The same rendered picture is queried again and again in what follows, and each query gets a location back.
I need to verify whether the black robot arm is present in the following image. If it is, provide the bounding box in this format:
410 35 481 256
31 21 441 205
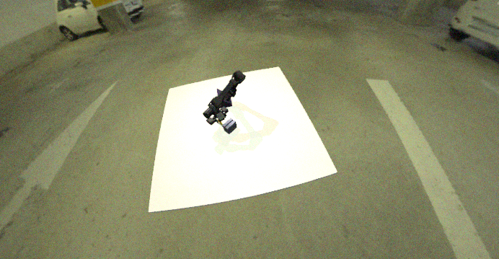
203 70 246 122

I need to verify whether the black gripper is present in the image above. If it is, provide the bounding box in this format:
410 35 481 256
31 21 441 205
206 107 228 126

